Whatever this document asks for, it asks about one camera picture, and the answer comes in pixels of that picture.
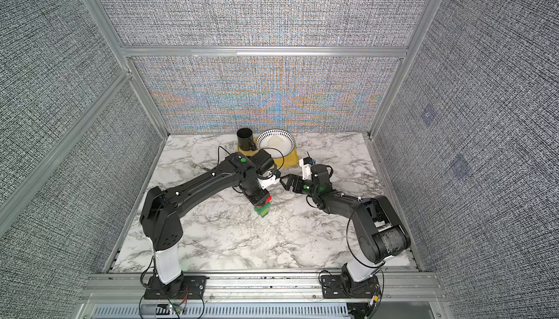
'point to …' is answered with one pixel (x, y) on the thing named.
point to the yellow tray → (290, 159)
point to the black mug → (246, 139)
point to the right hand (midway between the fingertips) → (286, 175)
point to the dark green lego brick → (263, 210)
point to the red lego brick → (269, 198)
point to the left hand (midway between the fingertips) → (264, 199)
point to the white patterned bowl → (276, 143)
